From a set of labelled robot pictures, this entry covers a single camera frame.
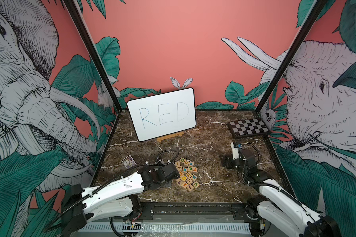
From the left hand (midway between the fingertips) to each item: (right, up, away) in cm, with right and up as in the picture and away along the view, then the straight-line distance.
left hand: (169, 179), depth 77 cm
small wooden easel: (-9, +18, +23) cm, 31 cm away
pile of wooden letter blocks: (+10, 0, +7) cm, 12 cm away
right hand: (+32, +13, +8) cm, 35 cm away
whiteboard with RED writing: (-5, +36, +13) cm, 38 cm away
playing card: (-26, +6, +13) cm, 30 cm away
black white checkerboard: (+58, +27, +30) cm, 71 cm away
